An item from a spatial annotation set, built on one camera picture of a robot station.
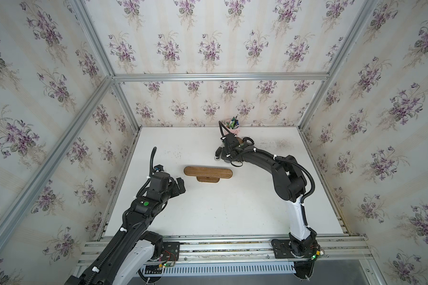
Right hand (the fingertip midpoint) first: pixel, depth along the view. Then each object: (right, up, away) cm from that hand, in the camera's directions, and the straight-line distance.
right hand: (228, 155), depth 101 cm
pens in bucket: (+4, +19, +7) cm, 21 cm away
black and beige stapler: (-6, +1, -1) cm, 6 cm away
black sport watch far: (+13, +10, +10) cm, 19 cm away
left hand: (-26, -12, -20) cm, 35 cm away
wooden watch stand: (-11, -9, -12) cm, 19 cm away
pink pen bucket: (+5, +14, +7) cm, 16 cm away
